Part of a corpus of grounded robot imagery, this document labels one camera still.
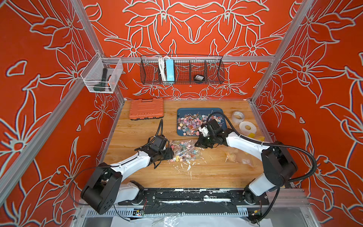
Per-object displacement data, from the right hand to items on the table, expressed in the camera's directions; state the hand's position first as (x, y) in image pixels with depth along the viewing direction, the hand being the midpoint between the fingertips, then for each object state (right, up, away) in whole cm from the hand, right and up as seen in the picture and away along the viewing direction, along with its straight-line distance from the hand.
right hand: (194, 142), depth 85 cm
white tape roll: (+40, +7, +16) cm, 44 cm away
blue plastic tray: (+12, +19, -6) cm, 23 cm away
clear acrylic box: (-61, +43, +5) cm, 75 cm away
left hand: (-14, -7, +3) cm, 16 cm away
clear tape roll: (+36, +15, +22) cm, 45 cm away
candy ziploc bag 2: (-6, -6, +3) cm, 9 cm away
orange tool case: (-35, +22, +23) cm, 47 cm away
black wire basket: (-7, +50, +13) cm, 52 cm away
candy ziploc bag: (+40, +3, +3) cm, 40 cm away
